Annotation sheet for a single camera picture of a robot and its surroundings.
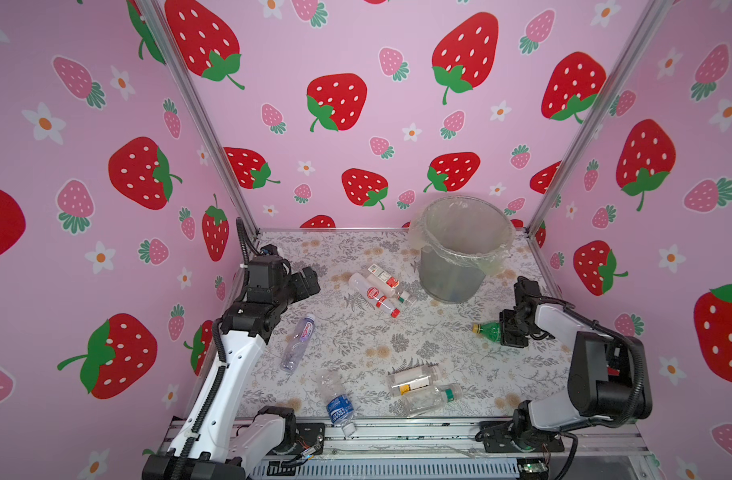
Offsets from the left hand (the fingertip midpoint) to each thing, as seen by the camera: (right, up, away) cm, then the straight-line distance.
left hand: (302, 276), depth 76 cm
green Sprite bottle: (+55, -18, +14) cm, 59 cm away
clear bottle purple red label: (-4, -21, +12) cm, 25 cm away
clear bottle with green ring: (+34, -34, +4) cm, 49 cm away
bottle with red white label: (+23, -3, +22) cm, 32 cm away
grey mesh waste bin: (+41, -2, +14) cm, 43 cm away
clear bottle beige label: (+29, -28, +4) cm, 41 cm away
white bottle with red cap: (+18, -7, +20) cm, 28 cm away
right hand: (+58, -16, +16) cm, 63 cm away
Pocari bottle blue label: (+10, -33, -2) cm, 34 cm away
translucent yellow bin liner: (+49, +14, +21) cm, 55 cm away
